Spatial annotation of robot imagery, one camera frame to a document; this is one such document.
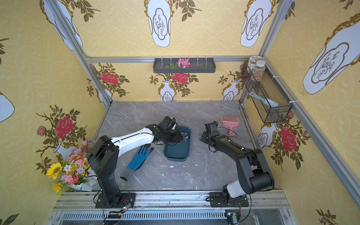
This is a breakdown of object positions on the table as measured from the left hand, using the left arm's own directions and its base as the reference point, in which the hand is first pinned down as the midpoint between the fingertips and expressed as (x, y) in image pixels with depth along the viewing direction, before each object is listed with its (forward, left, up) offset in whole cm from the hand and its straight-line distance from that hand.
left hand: (175, 136), depth 91 cm
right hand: (+2, -22, -3) cm, 22 cm away
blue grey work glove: (-14, +23, -5) cm, 27 cm away
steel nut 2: (+2, -17, -7) cm, 18 cm away
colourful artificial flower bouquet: (-23, +49, +9) cm, 55 cm away
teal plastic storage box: (-9, -2, -4) cm, 10 cm away
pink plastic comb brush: (+15, -41, -6) cm, 44 cm away
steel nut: (+6, -17, -7) cm, 19 cm away
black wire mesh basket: (+13, -56, +22) cm, 61 cm away
